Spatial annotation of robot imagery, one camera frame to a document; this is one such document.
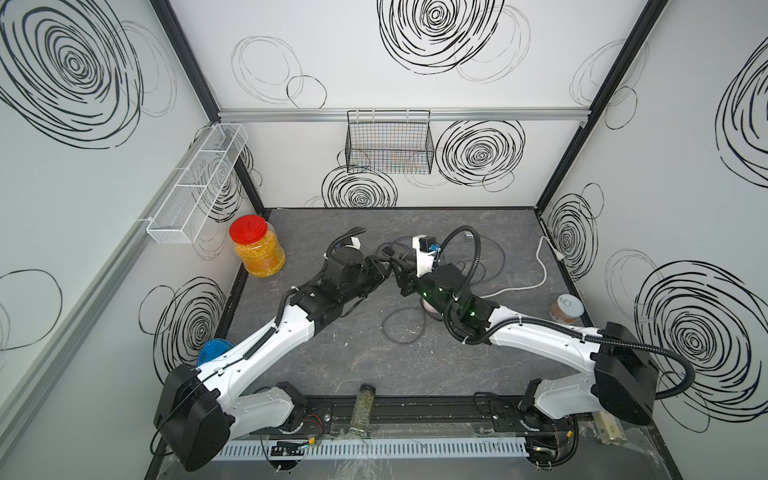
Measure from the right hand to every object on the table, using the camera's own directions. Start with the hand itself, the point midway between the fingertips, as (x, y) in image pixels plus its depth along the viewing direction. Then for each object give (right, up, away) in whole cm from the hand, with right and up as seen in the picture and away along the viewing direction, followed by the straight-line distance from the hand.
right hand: (394, 262), depth 73 cm
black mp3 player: (-2, +1, +34) cm, 34 cm away
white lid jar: (+52, -15, +15) cm, 56 cm away
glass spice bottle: (-8, -36, -2) cm, 37 cm away
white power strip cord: (+61, -1, +35) cm, 71 cm away
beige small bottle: (+51, -39, -4) cm, 64 cm away
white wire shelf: (-53, +10, -2) cm, 54 cm away
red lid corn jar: (-42, +4, +18) cm, 46 cm away
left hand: (+1, 0, +1) cm, 1 cm away
